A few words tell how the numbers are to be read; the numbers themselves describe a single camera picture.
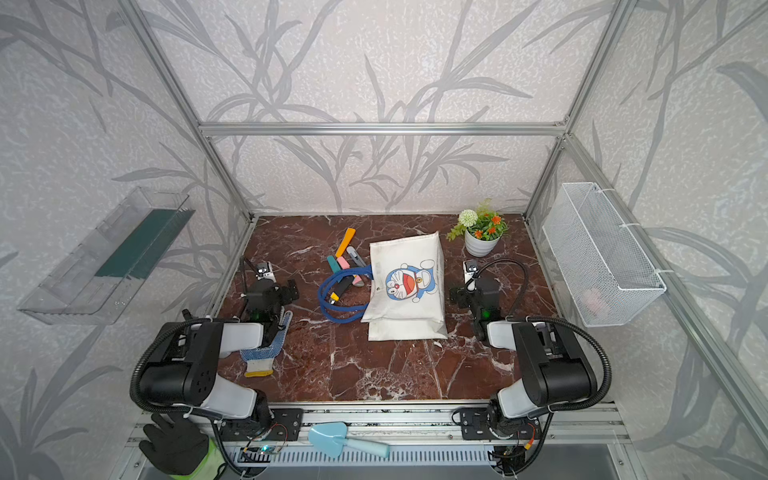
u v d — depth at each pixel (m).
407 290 0.93
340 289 0.98
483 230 0.99
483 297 0.71
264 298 0.72
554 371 0.45
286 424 0.73
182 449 0.69
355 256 1.07
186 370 0.44
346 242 1.12
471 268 0.81
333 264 1.05
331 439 0.71
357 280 1.00
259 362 0.84
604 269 0.63
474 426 0.73
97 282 0.63
